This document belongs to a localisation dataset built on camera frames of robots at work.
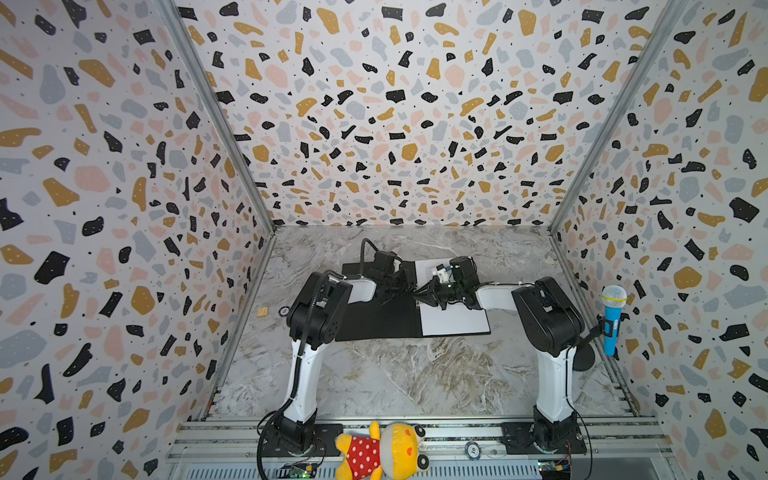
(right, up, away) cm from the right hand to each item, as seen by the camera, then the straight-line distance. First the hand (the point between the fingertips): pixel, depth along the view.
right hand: (409, 290), depth 94 cm
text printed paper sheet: (+15, -9, 0) cm, 17 cm away
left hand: (+4, +3, +7) cm, 8 cm away
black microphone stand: (+51, -18, -7) cm, 54 cm away
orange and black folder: (+1, -9, +4) cm, 10 cm away
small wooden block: (-47, -7, +2) cm, 48 cm away
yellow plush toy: (-4, -33, -28) cm, 43 cm away
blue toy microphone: (+48, +1, -24) cm, 53 cm away
